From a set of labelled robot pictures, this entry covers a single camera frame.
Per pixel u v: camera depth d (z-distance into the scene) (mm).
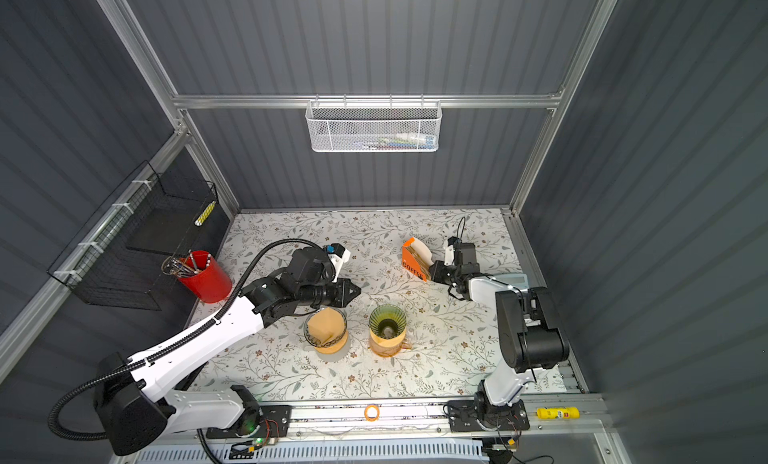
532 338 469
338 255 682
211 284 937
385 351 844
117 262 701
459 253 760
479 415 668
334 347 725
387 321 803
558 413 728
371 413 749
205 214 823
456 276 753
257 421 705
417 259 944
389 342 773
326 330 785
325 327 780
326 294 637
